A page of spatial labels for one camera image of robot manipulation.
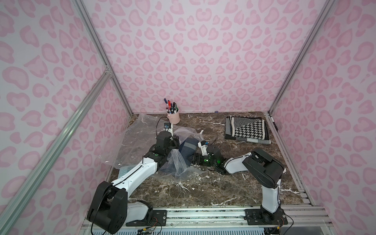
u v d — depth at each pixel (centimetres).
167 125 73
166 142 65
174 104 106
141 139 104
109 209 41
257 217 72
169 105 106
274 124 117
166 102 107
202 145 87
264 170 51
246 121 107
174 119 110
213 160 75
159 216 74
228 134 104
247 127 103
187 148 95
